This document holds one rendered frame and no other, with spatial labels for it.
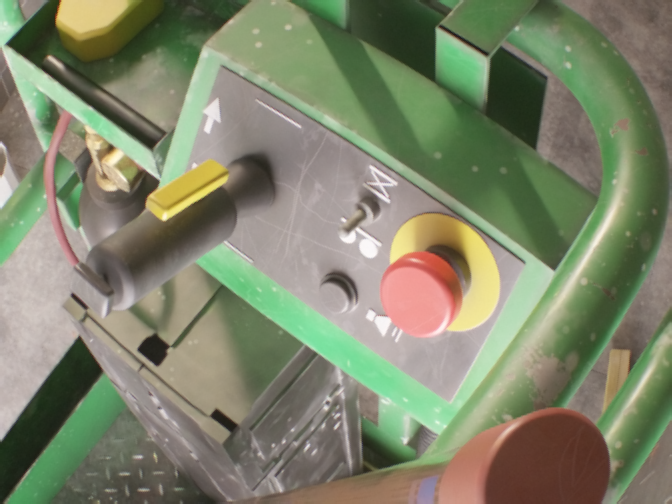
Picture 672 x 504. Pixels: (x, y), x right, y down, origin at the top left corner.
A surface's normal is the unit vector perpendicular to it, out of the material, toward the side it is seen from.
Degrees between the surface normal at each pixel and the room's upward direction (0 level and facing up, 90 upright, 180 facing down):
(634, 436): 9
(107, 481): 0
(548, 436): 16
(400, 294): 58
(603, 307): 27
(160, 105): 0
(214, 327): 0
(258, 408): 90
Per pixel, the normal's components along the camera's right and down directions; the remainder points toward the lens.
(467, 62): -0.61, 0.73
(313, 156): -0.54, 0.40
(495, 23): -0.04, -0.40
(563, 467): 0.18, -0.24
